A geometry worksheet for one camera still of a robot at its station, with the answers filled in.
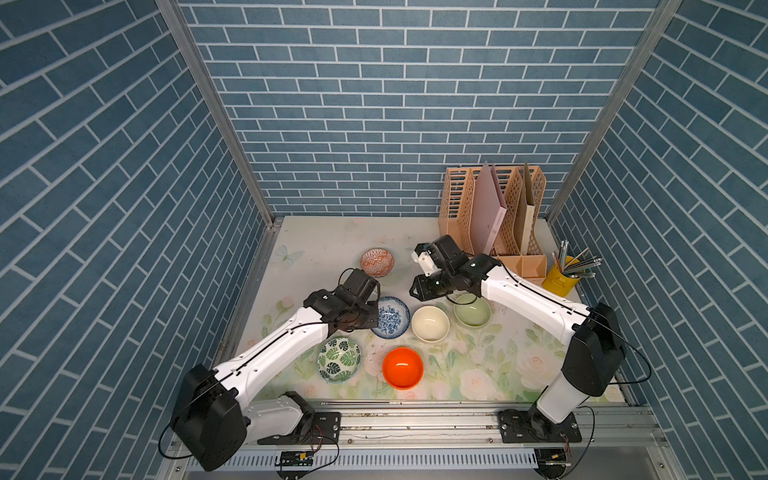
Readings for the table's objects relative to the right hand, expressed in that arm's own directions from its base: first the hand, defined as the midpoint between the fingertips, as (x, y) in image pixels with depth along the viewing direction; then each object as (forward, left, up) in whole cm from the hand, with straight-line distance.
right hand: (415, 292), depth 82 cm
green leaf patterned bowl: (-15, +21, -15) cm, 29 cm away
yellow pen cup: (+12, -45, -8) cm, 48 cm away
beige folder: (+22, -31, +11) cm, 40 cm away
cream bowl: (-2, -5, -14) cm, 16 cm away
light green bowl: (+1, -19, -13) cm, 23 cm away
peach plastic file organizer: (+43, -15, -13) cm, 48 cm away
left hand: (-7, +9, -3) cm, 12 cm away
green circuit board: (-38, +26, -18) cm, 50 cm away
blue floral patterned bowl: (-5, +6, -7) cm, 10 cm away
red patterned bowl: (+19, +14, -13) cm, 27 cm away
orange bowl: (-16, +2, -14) cm, 21 cm away
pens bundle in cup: (+17, -51, -5) cm, 54 cm away
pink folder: (+30, -22, +5) cm, 38 cm away
